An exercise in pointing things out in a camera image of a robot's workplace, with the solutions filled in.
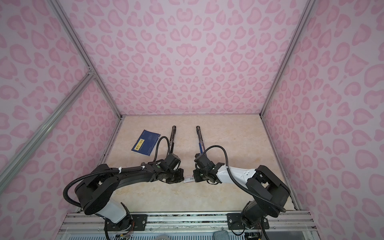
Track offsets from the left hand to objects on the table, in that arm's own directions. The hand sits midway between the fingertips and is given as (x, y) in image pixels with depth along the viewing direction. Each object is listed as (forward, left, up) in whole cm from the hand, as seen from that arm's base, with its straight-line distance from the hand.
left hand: (186, 177), depth 86 cm
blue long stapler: (+26, -9, -2) cm, 28 cm away
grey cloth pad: (-27, -16, +1) cm, 32 cm away
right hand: (+1, -5, 0) cm, 5 cm away
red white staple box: (-1, -1, -1) cm, 1 cm away
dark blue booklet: (+26, +29, -3) cm, 39 cm away
